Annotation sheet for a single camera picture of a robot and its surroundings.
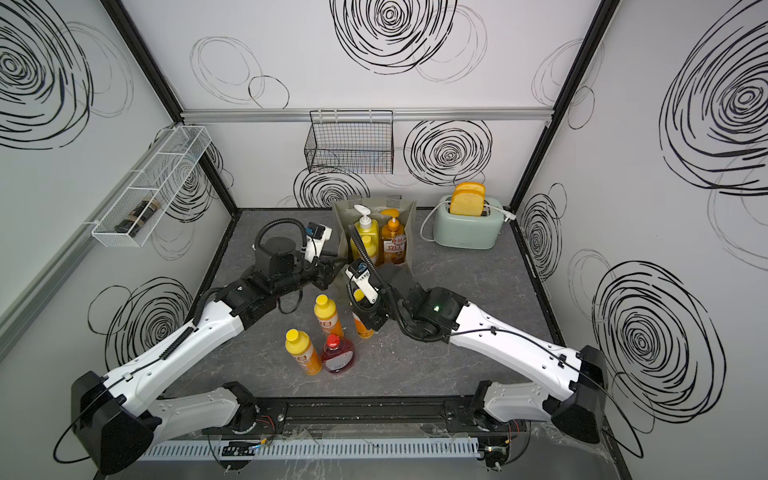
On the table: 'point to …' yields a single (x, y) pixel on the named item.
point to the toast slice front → (467, 202)
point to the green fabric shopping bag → (345, 214)
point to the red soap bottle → (337, 355)
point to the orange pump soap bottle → (394, 240)
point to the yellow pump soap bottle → (365, 226)
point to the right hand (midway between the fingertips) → (361, 300)
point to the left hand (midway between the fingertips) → (342, 258)
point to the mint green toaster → (477, 232)
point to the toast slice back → (470, 188)
